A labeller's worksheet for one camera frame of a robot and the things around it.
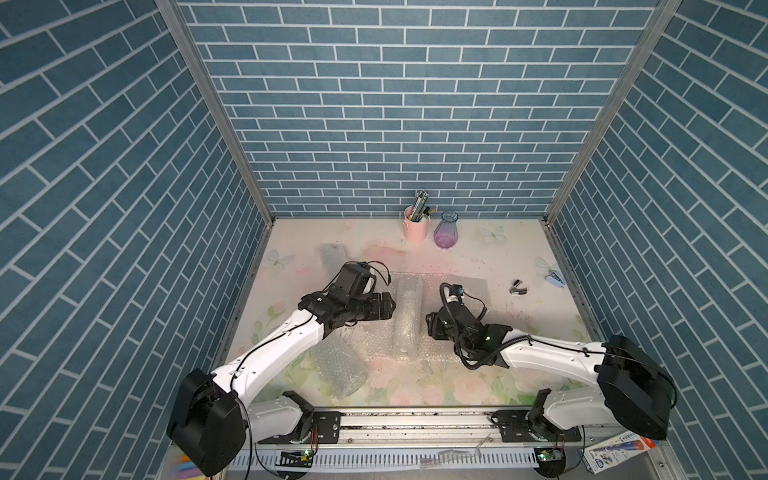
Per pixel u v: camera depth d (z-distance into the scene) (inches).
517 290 39.1
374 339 34.9
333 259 40.9
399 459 29.1
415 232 43.1
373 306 27.8
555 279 40.0
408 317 34.2
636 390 16.8
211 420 15.2
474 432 29.1
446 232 41.4
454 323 24.8
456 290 29.7
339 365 30.1
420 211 42.6
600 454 27.4
